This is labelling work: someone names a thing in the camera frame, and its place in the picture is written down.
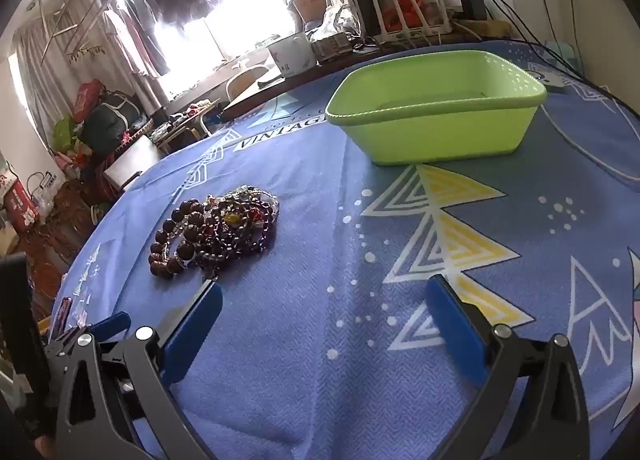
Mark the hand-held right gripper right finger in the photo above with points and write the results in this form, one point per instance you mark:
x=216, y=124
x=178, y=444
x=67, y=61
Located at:
x=455, y=335

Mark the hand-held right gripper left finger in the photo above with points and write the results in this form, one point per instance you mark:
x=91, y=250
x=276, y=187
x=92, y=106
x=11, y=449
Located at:
x=200, y=320

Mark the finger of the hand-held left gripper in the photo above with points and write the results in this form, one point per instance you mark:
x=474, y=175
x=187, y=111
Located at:
x=112, y=324

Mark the green plastic basin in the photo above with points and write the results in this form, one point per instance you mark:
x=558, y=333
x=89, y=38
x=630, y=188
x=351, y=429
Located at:
x=440, y=134

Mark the red printed package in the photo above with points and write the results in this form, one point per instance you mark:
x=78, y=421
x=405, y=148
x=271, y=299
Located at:
x=20, y=202

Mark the blue printed tablecloth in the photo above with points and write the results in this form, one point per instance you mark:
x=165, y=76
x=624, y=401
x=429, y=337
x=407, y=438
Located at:
x=325, y=240

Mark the white storage box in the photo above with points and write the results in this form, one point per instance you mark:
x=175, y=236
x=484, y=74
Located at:
x=130, y=162

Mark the green bag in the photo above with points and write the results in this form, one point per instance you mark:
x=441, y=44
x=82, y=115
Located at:
x=63, y=132

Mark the cluttered low table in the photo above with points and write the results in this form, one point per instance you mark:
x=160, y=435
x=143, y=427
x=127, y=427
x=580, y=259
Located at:
x=185, y=122

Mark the black duffel bag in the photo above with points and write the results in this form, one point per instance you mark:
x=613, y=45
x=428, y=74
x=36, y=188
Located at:
x=112, y=117

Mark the red bag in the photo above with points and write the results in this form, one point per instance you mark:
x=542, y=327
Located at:
x=89, y=97

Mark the dark wooden desk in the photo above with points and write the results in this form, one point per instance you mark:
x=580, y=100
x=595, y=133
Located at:
x=260, y=94

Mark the white chair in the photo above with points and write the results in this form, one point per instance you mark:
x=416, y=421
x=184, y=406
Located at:
x=245, y=79

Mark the white charging device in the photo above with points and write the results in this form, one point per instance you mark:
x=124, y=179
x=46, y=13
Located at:
x=550, y=82

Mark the white mug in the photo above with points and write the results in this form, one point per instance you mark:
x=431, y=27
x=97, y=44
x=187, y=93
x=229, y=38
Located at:
x=292, y=57

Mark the hanging light clothes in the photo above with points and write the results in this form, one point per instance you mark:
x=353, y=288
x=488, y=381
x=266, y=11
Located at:
x=135, y=44

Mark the metal clothes drying rack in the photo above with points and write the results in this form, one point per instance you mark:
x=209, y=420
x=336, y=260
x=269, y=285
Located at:
x=65, y=27

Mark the light teal cloth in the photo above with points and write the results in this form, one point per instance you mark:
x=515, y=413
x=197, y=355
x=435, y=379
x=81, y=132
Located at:
x=562, y=52

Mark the beige power strip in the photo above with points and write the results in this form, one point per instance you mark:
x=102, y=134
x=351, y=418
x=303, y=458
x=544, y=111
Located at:
x=480, y=27

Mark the silver foil bag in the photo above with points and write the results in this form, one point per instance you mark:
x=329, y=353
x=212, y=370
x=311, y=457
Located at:
x=335, y=22

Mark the orange packet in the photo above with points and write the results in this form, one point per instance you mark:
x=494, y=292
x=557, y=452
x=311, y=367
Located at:
x=415, y=9

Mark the black power adapter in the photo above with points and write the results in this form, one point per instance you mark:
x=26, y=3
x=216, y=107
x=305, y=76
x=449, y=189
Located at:
x=474, y=4

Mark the cardboard box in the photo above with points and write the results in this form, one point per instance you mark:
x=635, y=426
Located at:
x=310, y=7

